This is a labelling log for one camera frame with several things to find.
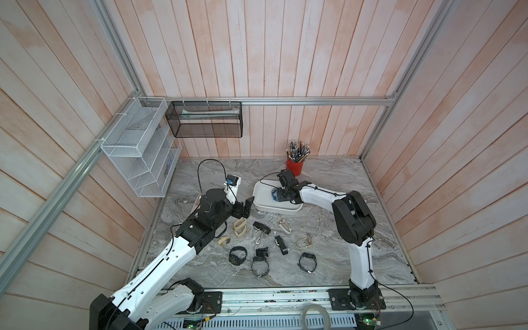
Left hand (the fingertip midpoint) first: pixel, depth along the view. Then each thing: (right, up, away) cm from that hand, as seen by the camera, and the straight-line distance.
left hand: (242, 197), depth 76 cm
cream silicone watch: (-2, -15, +15) cm, 21 cm away
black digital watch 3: (+27, -27, +7) cm, 39 cm away
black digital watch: (-4, -25, +4) cm, 25 cm away
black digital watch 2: (+7, -29, +6) cm, 30 cm away
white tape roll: (+25, -39, -4) cm, 46 cm away
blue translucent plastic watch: (+14, -1, +24) cm, 27 cm away
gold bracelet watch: (+26, -21, +13) cm, 36 cm away
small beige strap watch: (-8, -19, +9) cm, 23 cm away
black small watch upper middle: (+8, -23, +6) cm, 25 cm away
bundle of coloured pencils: (+26, +21, +28) cm, 44 cm away
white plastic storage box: (+8, -5, +23) cm, 25 cm away
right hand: (+18, 0, +27) cm, 33 cm away
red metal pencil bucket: (+26, +12, +31) cm, 42 cm away
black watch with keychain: (+7, -15, +16) cm, 23 cm away
